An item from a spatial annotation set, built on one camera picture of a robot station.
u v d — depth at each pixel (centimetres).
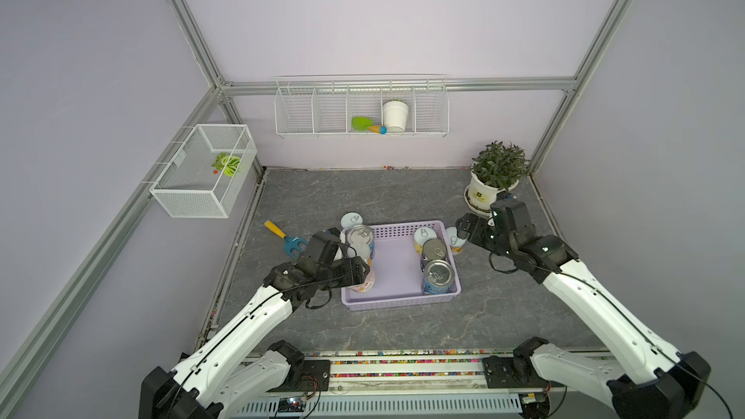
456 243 91
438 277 80
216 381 42
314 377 73
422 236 94
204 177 81
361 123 99
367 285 76
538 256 51
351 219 99
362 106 99
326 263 60
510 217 55
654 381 38
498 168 94
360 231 89
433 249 85
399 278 90
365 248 83
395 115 92
